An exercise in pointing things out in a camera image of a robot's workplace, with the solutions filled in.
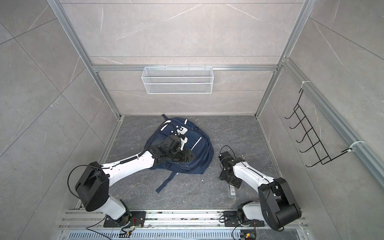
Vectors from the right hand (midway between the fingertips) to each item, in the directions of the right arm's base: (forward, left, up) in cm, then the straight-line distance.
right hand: (227, 178), depth 88 cm
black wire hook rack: (+5, -36, +31) cm, 48 cm away
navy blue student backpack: (+22, +18, +9) cm, 30 cm away
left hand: (+9, +20, +15) cm, 27 cm away
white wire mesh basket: (+58, +30, +31) cm, 73 cm away
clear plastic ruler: (-8, -1, +2) cm, 8 cm away
